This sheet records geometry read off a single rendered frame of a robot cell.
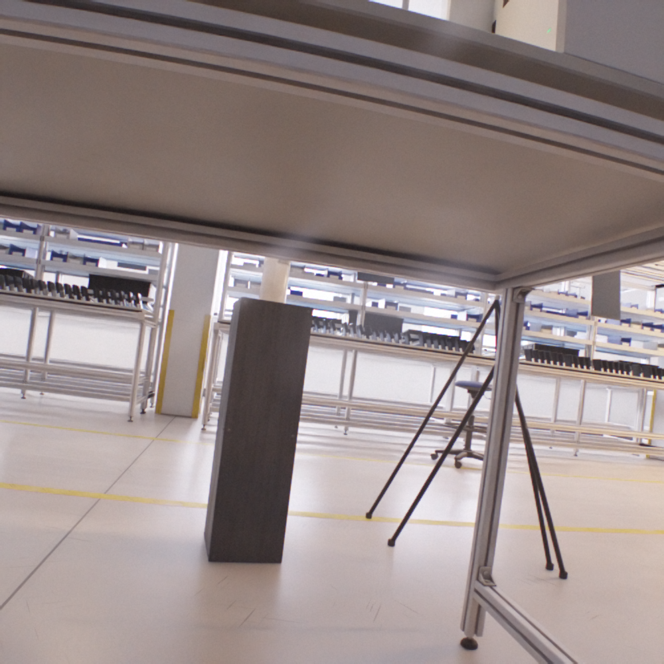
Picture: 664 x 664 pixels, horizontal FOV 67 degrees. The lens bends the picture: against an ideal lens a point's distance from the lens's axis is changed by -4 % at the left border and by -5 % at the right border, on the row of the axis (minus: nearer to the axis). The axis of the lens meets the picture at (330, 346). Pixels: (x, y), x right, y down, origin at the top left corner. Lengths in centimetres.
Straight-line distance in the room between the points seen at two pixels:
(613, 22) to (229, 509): 155
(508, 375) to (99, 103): 106
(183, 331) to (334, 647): 410
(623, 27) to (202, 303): 474
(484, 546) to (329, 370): 639
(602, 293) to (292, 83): 537
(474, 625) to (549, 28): 128
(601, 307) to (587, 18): 516
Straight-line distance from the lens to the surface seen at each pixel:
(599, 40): 65
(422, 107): 53
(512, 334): 138
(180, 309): 517
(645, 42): 68
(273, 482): 175
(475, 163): 80
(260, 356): 168
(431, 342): 521
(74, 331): 785
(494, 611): 136
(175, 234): 131
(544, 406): 902
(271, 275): 178
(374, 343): 448
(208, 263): 520
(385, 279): 467
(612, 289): 586
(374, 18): 53
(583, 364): 607
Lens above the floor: 67
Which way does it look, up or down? 2 degrees up
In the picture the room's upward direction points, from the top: 7 degrees clockwise
